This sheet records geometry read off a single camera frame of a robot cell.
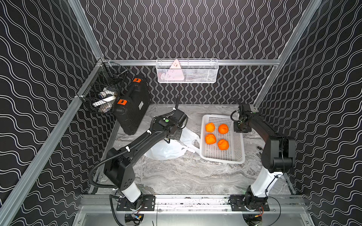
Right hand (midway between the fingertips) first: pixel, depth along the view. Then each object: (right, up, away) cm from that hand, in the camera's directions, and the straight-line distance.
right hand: (240, 129), depth 95 cm
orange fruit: (-20, +1, +5) cm, 20 cm away
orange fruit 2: (-11, 0, +3) cm, 11 cm away
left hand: (-44, -1, -13) cm, 46 cm away
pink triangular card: (-44, +36, -5) cm, 57 cm away
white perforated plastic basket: (-5, -15, -5) cm, 16 cm away
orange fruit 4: (-13, -10, -5) cm, 17 cm away
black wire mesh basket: (-89, +24, -9) cm, 93 cm away
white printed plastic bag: (-48, -12, -15) cm, 52 cm away
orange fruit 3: (-21, -6, -2) cm, 22 cm away
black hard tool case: (-72, +13, -7) cm, 73 cm away
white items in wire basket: (-80, +19, -19) cm, 84 cm away
